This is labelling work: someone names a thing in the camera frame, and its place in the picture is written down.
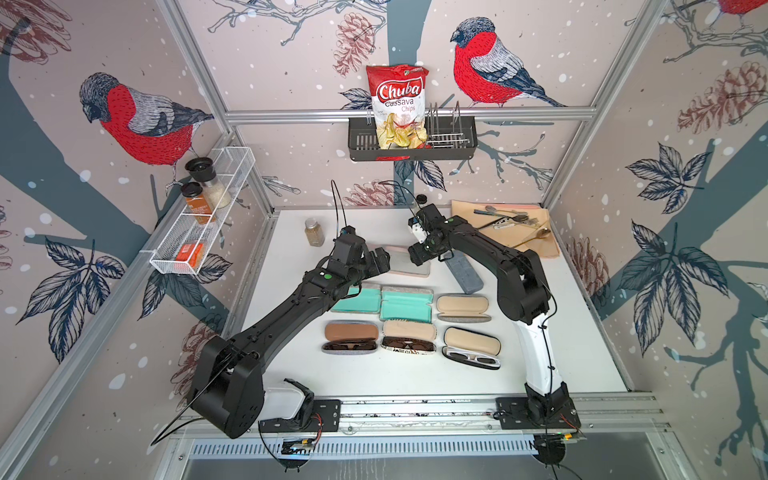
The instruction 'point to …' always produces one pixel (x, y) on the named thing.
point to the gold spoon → (541, 233)
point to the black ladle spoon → (517, 217)
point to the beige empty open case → (463, 308)
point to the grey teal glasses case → (465, 272)
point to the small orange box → (190, 253)
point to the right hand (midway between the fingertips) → (419, 252)
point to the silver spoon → (492, 209)
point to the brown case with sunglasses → (350, 337)
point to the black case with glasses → (471, 348)
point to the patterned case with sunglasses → (412, 337)
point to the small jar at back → (421, 199)
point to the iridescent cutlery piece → (480, 211)
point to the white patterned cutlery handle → (503, 223)
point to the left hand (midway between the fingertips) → (384, 253)
